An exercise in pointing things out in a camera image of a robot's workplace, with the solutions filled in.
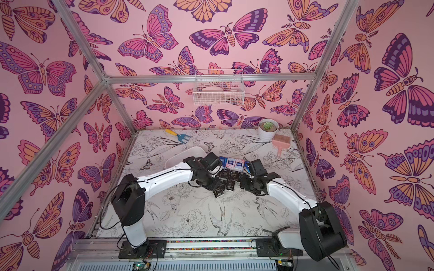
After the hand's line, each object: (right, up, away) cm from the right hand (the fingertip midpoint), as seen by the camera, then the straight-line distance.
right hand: (240, 185), depth 87 cm
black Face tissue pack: (-8, +5, +8) cm, 12 cm away
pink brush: (+30, +23, +26) cm, 46 cm away
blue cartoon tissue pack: (+5, +8, +10) cm, 14 cm away
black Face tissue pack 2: (-3, +4, +8) cm, 9 cm away
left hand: (-12, 0, -3) cm, 12 cm away
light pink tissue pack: (+1, +9, +12) cm, 15 cm away
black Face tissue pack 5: (-12, -2, -4) cm, 13 cm away
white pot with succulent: (+19, +31, +19) cm, 41 cm away
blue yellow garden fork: (-38, +27, +30) cm, 55 cm away
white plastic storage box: (-35, +14, +12) cm, 40 cm away
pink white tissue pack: (-4, +10, +12) cm, 16 cm away
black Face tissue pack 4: (-5, -1, +5) cm, 7 cm away
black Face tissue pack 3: (-9, 0, +4) cm, 10 cm away
